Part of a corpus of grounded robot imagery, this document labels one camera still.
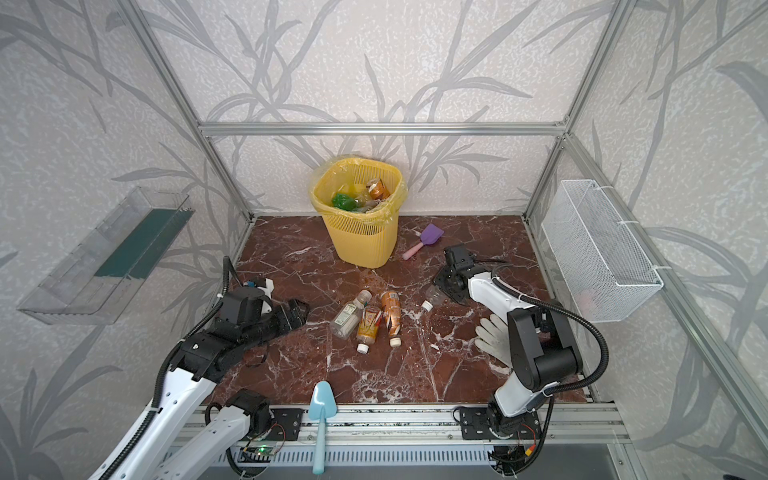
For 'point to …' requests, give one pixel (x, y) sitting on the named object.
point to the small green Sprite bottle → (343, 201)
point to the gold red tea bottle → (368, 328)
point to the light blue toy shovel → (322, 407)
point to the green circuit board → (263, 450)
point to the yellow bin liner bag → (351, 174)
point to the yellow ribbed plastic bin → (363, 240)
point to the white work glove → (494, 334)
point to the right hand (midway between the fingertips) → (438, 274)
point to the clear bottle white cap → (434, 297)
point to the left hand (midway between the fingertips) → (304, 303)
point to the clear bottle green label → (345, 324)
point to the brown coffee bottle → (391, 306)
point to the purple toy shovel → (430, 234)
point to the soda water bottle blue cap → (365, 206)
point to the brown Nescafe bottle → (378, 190)
